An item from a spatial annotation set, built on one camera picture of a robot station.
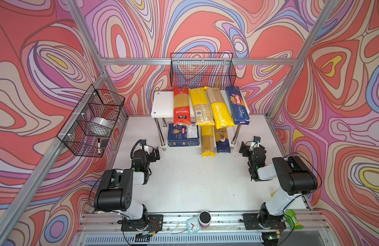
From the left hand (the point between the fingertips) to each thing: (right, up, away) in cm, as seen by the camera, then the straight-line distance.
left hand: (151, 148), depth 93 cm
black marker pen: (-20, +3, -21) cm, 29 cm away
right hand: (+62, +2, +2) cm, 62 cm away
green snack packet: (+74, -32, -20) cm, 83 cm away
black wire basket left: (-26, +11, -20) cm, 35 cm away
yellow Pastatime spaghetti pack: (+35, +4, +1) cm, 35 cm away
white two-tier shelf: (+10, +21, -18) cm, 30 cm away
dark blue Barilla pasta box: (+20, +8, -3) cm, 22 cm away
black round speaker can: (+31, -31, -23) cm, 49 cm away
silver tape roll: (-19, +15, -20) cm, 31 cm away
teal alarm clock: (+25, -34, -22) cm, 48 cm away
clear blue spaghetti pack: (+44, +4, 0) cm, 44 cm away
